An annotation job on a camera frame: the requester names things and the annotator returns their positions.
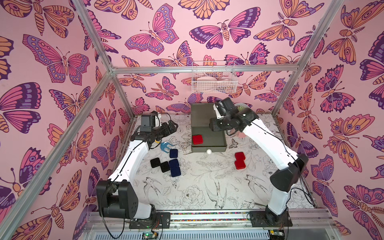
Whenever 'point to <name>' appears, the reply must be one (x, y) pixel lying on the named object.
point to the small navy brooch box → (173, 153)
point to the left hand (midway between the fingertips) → (174, 126)
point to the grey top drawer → (213, 141)
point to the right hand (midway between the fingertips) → (210, 125)
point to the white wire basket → (214, 77)
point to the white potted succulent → (240, 106)
